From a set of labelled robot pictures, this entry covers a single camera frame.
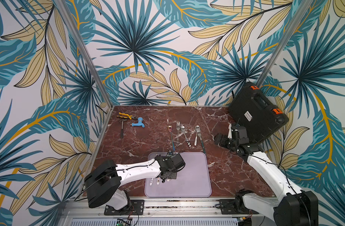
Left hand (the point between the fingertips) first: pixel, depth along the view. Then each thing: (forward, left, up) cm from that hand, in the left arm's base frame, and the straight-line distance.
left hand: (170, 175), depth 82 cm
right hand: (+18, -30, +12) cm, 37 cm away
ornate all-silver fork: (+37, -5, -2) cm, 38 cm away
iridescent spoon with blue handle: (+34, +1, -1) cm, 34 cm away
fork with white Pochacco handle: (-3, +11, -2) cm, 11 cm away
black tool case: (+38, -52, +19) cm, 67 cm away
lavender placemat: (-2, -14, -2) cm, 14 cm away
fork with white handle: (-3, +1, +1) cm, 3 cm away
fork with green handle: (+30, -21, -3) cm, 37 cm away
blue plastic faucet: (+38, +24, -1) cm, 45 cm away
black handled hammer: (+33, +36, -2) cm, 49 cm away
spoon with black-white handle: (+35, -9, -1) cm, 36 cm away
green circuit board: (-23, +24, -5) cm, 34 cm away
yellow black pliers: (+46, +36, -3) cm, 59 cm away
